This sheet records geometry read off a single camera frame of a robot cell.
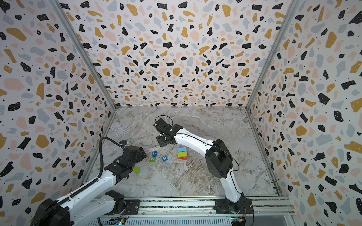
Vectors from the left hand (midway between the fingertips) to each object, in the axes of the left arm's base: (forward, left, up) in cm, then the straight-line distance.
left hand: (137, 150), depth 85 cm
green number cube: (-2, -8, -8) cm, 11 cm away
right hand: (+7, -13, +4) cm, 15 cm away
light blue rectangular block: (+4, -27, -6) cm, 28 cm away
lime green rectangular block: (0, -27, -6) cm, 28 cm away
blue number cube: (+2, -9, -8) cm, 12 cm away
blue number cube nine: (-2, -16, -9) cm, 18 cm away
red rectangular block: (-1, -28, -9) cm, 29 cm away
